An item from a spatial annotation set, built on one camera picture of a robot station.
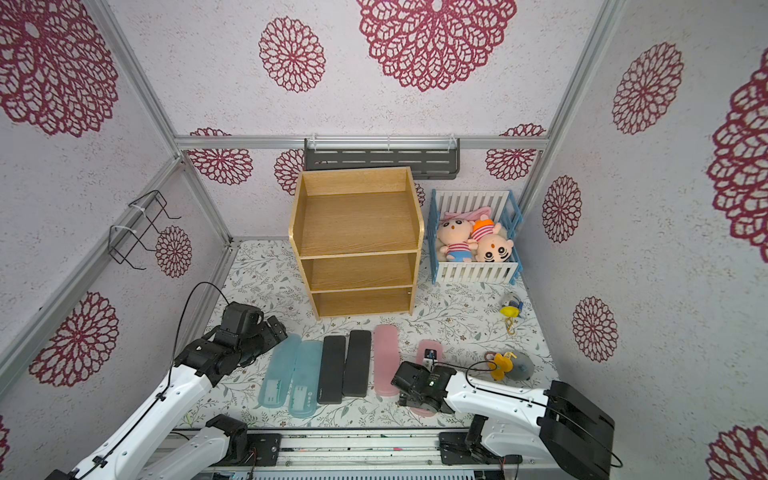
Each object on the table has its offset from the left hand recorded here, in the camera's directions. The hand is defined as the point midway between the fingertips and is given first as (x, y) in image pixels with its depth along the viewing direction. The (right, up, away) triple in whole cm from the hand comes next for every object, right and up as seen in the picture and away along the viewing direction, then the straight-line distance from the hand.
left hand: (274, 336), depth 80 cm
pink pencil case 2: (+41, -7, +9) cm, 42 cm away
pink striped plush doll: (+54, +32, +22) cm, 67 cm away
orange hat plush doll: (+66, +26, +20) cm, 73 cm away
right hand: (+40, -18, +2) cm, 44 cm away
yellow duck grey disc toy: (+66, -8, +1) cm, 66 cm away
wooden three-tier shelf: (+23, +28, -1) cm, 36 cm away
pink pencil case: (+30, -9, +10) cm, 33 cm away
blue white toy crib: (+76, +40, +33) cm, 92 cm away
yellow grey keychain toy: (+70, +4, +15) cm, 72 cm away
